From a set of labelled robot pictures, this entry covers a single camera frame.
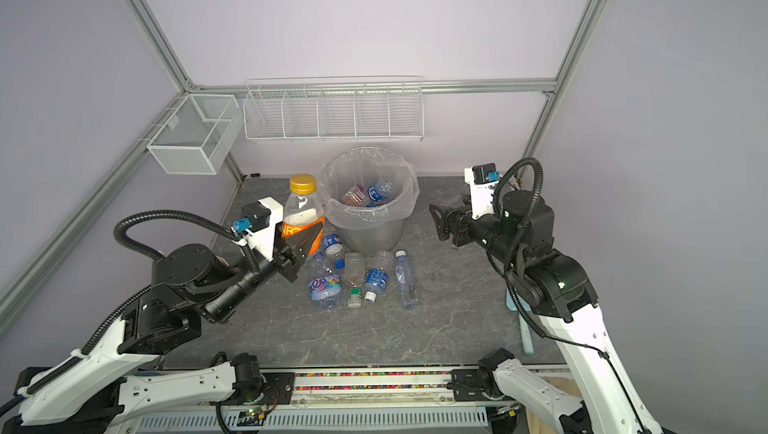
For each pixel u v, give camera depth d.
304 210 0.51
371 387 0.75
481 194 0.49
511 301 0.86
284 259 0.44
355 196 0.90
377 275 0.87
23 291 0.51
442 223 0.51
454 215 0.50
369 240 0.91
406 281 0.90
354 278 0.89
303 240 0.47
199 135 1.00
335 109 0.98
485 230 0.52
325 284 0.87
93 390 0.40
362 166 0.94
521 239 0.40
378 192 0.96
